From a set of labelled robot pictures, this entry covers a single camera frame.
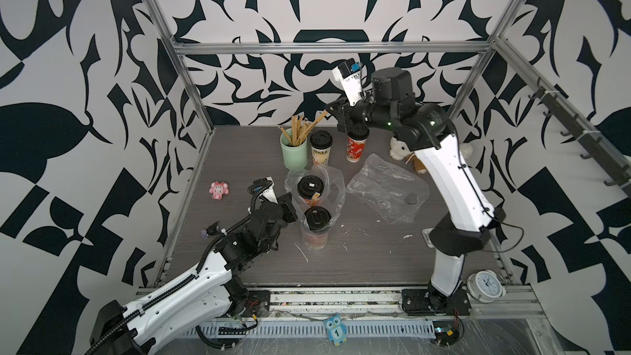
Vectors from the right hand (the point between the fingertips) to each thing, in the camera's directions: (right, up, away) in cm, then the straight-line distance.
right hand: (324, 102), depth 62 cm
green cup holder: (-11, -12, +37) cm, 40 cm away
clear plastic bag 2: (+27, -27, +32) cm, 50 cm away
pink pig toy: (-40, -26, +34) cm, 59 cm away
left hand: (-10, -24, +14) cm, 30 cm away
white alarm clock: (+48, -52, +13) cm, 72 cm away
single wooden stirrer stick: (-2, -26, +13) cm, 29 cm away
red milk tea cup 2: (-2, -32, +11) cm, 34 cm away
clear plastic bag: (+3, -26, +15) cm, 30 cm away
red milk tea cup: (-5, -23, +19) cm, 30 cm away
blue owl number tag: (+4, -62, +7) cm, 62 cm away
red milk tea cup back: (+14, -7, +34) cm, 37 cm away
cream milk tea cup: (0, -8, +30) cm, 31 cm away
